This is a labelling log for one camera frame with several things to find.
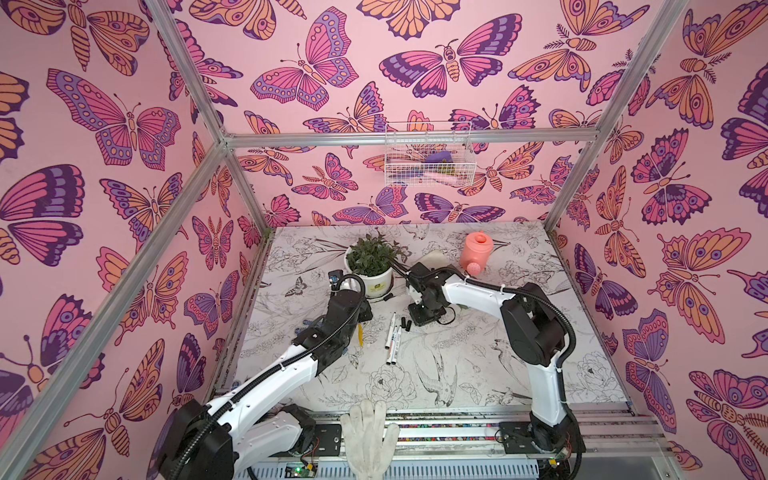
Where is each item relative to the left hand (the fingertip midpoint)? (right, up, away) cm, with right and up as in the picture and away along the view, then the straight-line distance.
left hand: (364, 290), depth 81 cm
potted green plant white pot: (+2, +9, +9) cm, 13 cm away
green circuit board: (-15, -42, -9) cm, 46 cm away
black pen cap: (+12, -12, +12) cm, 21 cm away
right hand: (+16, -10, +13) cm, 23 cm away
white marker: (+7, -15, +9) cm, 19 cm away
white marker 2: (+8, -18, +7) cm, 21 cm away
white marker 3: (+9, -17, +8) cm, 21 cm away
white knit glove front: (+2, -36, -8) cm, 37 cm away
